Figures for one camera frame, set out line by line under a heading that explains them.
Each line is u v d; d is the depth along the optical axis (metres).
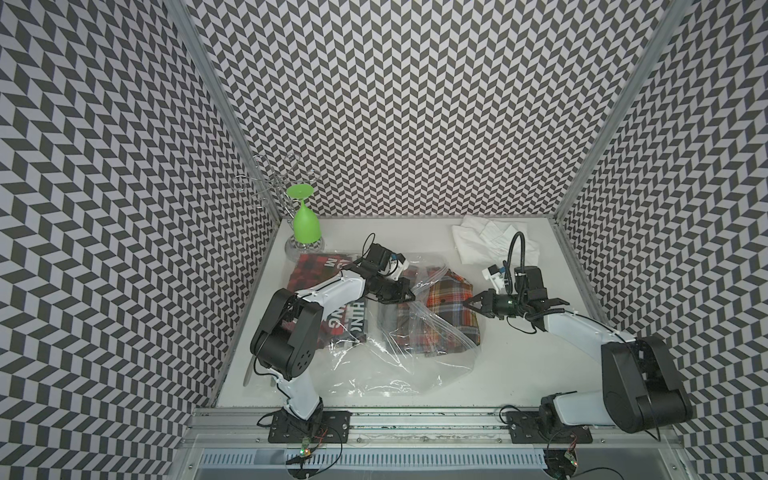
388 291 0.78
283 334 0.48
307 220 0.87
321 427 0.69
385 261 0.76
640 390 0.43
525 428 0.74
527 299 0.69
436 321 0.79
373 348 0.84
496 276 0.81
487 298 0.77
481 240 1.12
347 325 0.85
